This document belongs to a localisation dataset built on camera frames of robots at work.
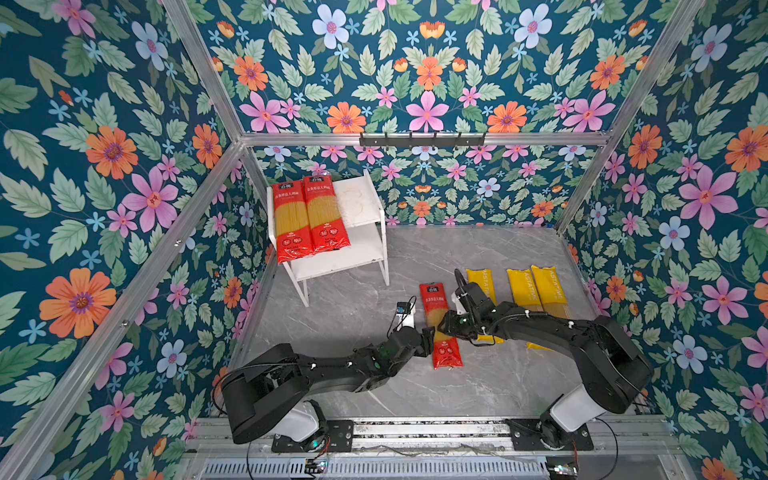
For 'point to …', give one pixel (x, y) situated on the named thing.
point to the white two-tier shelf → (364, 224)
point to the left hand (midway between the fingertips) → (434, 326)
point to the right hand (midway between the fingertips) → (440, 326)
